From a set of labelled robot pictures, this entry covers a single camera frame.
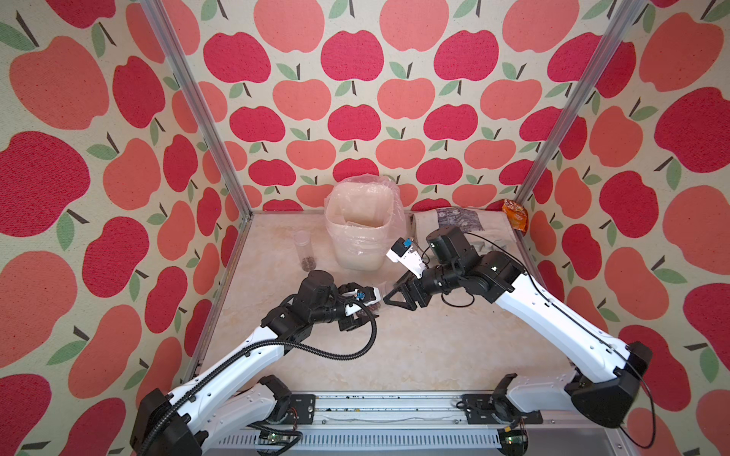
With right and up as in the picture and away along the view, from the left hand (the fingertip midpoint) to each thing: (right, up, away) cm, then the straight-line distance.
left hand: (373, 307), depth 72 cm
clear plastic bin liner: (-2, +27, +31) cm, 42 cm away
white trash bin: (-5, +8, +32) cm, 33 cm away
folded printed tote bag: (+41, +20, +28) cm, 54 cm away
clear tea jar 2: (0, 0, -2) cm, 2 cm away
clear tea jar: (-23, +14, +21) cm, 34 cm away
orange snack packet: (+59, +27, +39) cm, 76 cm away
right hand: (+4, +3, -5) cm, 8 cm away
